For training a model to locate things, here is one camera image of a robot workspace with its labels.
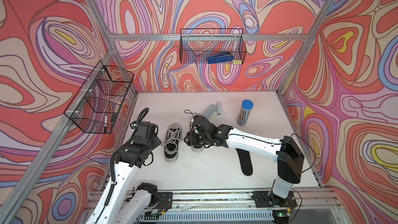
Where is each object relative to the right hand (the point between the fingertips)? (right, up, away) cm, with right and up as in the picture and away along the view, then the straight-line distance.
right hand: (189, 144), depth 79 cm
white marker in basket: (-40, +11, -6) cm, 42 cm away
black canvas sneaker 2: (+2, -4, +8) cm, 10 cm away
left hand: (-16, +4, -4) cm, 17 cm away
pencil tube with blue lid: (+32, +20, +8) cm, 39 cm away
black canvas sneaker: (-10, +2, +11) cm, 15 cm away
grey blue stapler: (+14, +18, +26) cm, 34 cm away
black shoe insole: (+31, -11, +6) cm, 33 cm away
